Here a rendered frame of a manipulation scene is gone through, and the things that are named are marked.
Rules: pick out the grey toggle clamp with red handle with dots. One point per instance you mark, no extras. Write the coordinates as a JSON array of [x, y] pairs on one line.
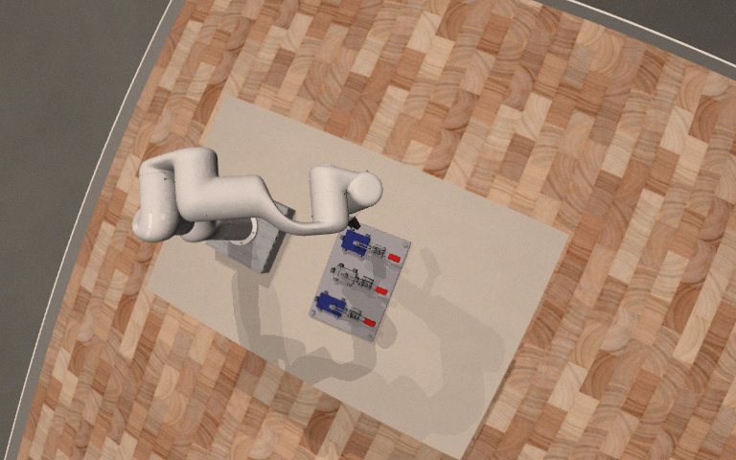
[[364, 281]]

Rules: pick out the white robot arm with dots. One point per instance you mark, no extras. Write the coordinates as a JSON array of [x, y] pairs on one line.
[[225, 208]]

